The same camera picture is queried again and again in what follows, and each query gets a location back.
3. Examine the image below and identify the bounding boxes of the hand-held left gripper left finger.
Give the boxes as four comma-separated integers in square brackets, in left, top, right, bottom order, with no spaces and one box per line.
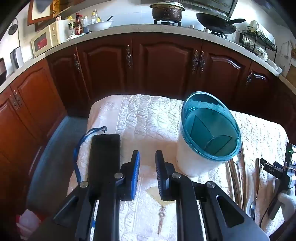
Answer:
[53,151,141,241]

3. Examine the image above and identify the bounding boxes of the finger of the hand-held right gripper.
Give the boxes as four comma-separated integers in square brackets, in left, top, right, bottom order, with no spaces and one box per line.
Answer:
[268,178,288,220]
[259,158,287,174]

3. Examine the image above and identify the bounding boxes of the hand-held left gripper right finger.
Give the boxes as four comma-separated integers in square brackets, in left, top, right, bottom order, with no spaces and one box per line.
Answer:
[155,150,260,241]

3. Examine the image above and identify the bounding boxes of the brown handled metal utensil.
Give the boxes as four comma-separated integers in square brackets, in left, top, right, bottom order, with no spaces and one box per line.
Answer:
[249,158,261,221]

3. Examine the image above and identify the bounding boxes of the metal spoon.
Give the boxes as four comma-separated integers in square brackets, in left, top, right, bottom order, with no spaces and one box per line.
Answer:
[232,149,246,210]

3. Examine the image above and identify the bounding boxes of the white floral utensil holder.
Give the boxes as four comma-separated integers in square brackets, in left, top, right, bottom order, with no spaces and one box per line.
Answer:
[176,91,242,178]

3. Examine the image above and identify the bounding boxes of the bunch of wooden chopsticks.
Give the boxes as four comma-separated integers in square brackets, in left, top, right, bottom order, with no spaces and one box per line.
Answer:
[227,160,244,210]

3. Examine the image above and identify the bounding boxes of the person's right hand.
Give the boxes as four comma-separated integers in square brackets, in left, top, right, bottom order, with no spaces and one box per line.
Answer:
[277,192,296,223]

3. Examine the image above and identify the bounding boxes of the black smartphone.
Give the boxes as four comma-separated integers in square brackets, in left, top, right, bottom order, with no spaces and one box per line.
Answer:
[87,134,121,197]

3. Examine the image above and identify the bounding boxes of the small metal key charm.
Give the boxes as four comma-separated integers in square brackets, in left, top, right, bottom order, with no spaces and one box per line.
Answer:
[157,206,166,235]

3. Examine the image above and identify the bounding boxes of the white quilted tablecloth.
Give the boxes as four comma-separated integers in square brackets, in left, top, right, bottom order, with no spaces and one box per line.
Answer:
[67,94,290,241]

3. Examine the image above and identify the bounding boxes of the stack of white bowls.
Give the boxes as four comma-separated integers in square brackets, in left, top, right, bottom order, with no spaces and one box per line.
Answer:
[266,59,284,75]

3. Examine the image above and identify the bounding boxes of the brown wooden base cabinets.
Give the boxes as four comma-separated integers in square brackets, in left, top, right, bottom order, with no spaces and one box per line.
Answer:
[0,32,296,209]

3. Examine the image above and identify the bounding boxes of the floral ceramic pot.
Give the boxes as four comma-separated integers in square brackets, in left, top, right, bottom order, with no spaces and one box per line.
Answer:
[254,46,269,62]

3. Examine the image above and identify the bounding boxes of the pink red cloth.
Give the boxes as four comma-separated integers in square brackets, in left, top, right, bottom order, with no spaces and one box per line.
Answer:
[16,209,44,240]

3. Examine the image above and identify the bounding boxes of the grey kitchen countertop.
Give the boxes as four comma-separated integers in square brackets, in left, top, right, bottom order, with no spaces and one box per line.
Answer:
[0,23,296,93]

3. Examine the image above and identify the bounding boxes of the black gas stove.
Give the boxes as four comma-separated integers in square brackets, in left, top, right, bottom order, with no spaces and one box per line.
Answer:
[154,20,229,39]

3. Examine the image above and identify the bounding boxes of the black wok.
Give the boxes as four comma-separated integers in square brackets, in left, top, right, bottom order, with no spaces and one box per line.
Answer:
[196,13,246,35]

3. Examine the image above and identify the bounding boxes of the white mixing bowl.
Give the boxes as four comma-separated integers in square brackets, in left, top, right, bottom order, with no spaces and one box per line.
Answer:
[87,16,114,32]

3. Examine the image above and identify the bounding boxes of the dark sauce bottle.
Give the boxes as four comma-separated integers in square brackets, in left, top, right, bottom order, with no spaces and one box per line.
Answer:
[74,13,83,36]

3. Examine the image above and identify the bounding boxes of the green cap bottle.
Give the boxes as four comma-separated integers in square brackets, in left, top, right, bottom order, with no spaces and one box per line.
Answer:
[68,19,76,37]

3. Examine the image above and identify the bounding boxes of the dark cooking pot with lid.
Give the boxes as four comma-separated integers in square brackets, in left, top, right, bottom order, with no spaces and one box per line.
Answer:
[150,2,186,22]

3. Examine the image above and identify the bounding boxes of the cream microwave oven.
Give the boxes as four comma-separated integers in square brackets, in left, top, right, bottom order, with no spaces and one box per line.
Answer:
[31,22,61,56]

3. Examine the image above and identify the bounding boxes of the white electric kettle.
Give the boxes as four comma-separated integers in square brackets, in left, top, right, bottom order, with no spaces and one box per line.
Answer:
[10,47,24,72]

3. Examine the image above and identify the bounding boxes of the black cable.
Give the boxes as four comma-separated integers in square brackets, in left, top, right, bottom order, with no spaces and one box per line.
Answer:
[258,204,270,229]

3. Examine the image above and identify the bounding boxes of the blue lanyard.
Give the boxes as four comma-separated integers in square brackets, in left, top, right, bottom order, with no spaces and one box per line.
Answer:
[73,126,107,229]

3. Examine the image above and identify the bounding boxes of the black wire dish rack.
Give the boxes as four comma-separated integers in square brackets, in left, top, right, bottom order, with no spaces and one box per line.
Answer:
[239,20,278,56]

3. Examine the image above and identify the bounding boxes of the brown wooden wall cabinet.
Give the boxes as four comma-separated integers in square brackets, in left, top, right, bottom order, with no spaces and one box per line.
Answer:
[27,0,77,32]

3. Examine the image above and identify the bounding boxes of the round black wall object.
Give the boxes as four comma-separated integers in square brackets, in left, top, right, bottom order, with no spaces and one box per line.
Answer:
[9,19,19,36]

